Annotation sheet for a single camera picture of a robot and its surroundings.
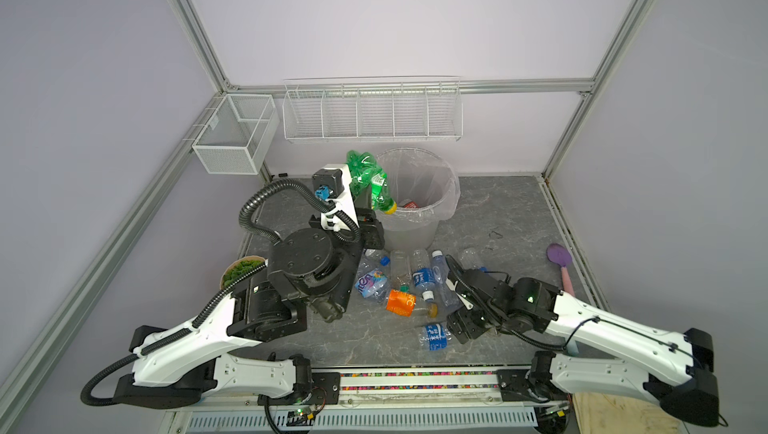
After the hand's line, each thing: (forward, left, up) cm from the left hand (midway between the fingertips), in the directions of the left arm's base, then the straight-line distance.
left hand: (366, 194), depth 48 cm
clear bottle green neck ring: (+12, -7, -50) cm, 51 cm away
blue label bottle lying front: (-11, -14, -45) cm, 49 cm away
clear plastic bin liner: (+34, -16, -36) cm, 52 cm away
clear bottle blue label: (+6, -13, -45) cm, 47 cm away
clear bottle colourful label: (+5, +2, -47) cm, 47 cm away
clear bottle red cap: (+34, -11, -45) cm, 57 cm away
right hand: (-9, -20, -38) cm, 44 cm away
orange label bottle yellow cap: (-2, -7, -46) cm, 46 cm away
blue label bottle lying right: (+14, -30, -50) cm, 60 cm away
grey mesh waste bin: (+17, -12, -41) cm, 46 cm away
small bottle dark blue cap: (+16, +2, -49) cm, 51 cm away
